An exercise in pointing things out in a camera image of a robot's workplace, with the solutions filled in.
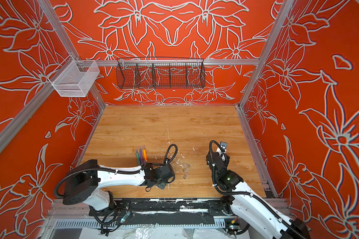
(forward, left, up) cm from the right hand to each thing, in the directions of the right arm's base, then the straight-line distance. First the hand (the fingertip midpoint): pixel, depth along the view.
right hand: (214, 150), depth 81 cm
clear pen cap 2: (-6, +16, -11) cm, 20 cm away
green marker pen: (+2, +46, -10) cm, 47 cm away
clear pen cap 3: (-10, +16, -11) cm, 22 cm away
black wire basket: (+49, +31, +19) cm, 61 cm away
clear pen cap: (-3, +15, -11) cm, 19 cm away
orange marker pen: (+4, +42, -10) cm, 43 cm away
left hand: (-12, +28, -11) cm, 32 cm away
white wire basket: (+41, +85, +22) cm, 97 cm away
